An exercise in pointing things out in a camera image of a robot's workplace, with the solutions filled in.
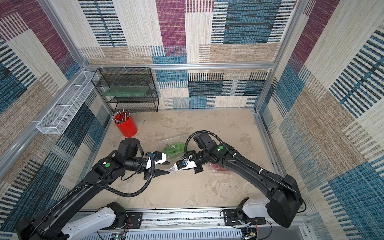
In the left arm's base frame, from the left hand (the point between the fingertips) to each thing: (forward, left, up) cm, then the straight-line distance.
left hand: (168, 166), depth 68 cm
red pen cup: (+34, +32, -9) cm, 47 cm away
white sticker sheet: (-5, -4, +7) cm, 9 cm away
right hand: (+2, -7, -5) cm, 8 cm away
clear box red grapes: (+7, -25, -19) cm, 32 cm away
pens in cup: (+39, +36, -8) cm, 53 cm away
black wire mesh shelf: (+61, +31, +7) cm, 69 cm away
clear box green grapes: (+18, +1, -14) cm, 23 cm away
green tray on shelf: (+51, +26, +2) cm, 57 cm away
